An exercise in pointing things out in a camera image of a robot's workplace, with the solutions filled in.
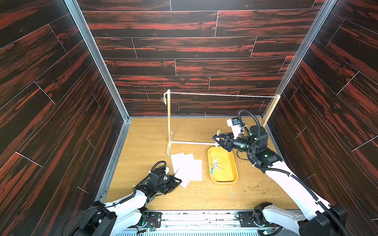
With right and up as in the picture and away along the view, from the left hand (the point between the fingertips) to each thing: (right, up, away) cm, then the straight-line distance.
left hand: (182, 182), depth 84 cm
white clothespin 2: (+22, +8, +9) cm, 25 cm away
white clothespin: (+17, +29, -16) cm, 37 cm away
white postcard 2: (+7, +5, +7) cm, 11 cm away
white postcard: (-1, +4, +4) cm, 5 cm away
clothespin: (+18, +6, +7) cm, 21 cm away
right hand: (+17, +28, -13) cm, 35 cm away
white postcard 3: (+3, +11, +13) cm, 17 cm away
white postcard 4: (-4, +10, +13) cm, 16 cm away
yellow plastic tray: (+25, +7, +8) cm, 27 cm away
